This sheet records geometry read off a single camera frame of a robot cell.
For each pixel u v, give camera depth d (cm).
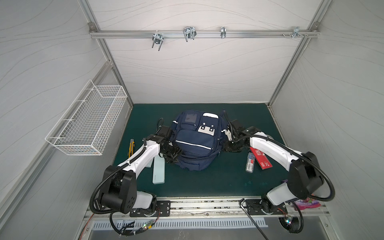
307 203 73
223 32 78
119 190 41
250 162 88
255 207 73
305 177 44
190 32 76
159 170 84
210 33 78
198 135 96
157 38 79
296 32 76
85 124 69
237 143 63
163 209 73
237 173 84
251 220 70
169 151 71
